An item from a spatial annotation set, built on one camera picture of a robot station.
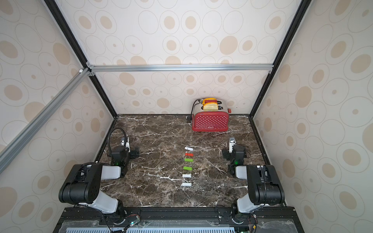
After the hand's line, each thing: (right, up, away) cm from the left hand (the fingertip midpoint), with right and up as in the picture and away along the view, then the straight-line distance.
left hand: (132, 144), depth 94 cm
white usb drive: (+36, -18, -6) cm, 41 cm away
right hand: (+66, -2, 0) cm, 66 cm away
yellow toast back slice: (+51, +29, +4) cm, 59 cm away
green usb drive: (+37, -10, +1) cm, 38 cm away
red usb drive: (+37, -7, +3) cm, 37 cm away
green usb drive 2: (+36, -15, -4) cm, 39 cm away
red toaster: (+52, +16, +6) cm, 55 cm away
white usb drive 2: (+35, -23, -10) cm, 43 cm away
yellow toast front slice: (+52, +25, +3) cm, 57 cm away
